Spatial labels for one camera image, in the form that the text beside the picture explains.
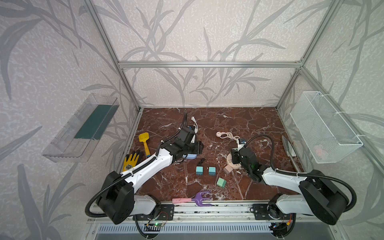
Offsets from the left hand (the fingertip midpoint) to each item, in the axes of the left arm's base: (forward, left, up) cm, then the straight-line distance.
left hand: (202, 142), depth 83 cm
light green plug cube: (-18, -11, -12) cm, 24 cm away
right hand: (+3, -19, -8) cm, 21 cm away
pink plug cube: (-10, -15, -13) cm, 23 cm away
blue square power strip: (-3, +6, -13) cm, 15 cm away
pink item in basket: (-7, -58, +6) cm, 59 cm away
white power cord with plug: (+3, +3, +9) cm, 10 cm away
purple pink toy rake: (-26, +2, -13) cm, 30 cm away
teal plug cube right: (-11, -6, -14) cm, 19 cm away
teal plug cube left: (-11, +1, -14) cm, 18 cm away
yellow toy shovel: (+12, +41, -15) cm, 45 cm away
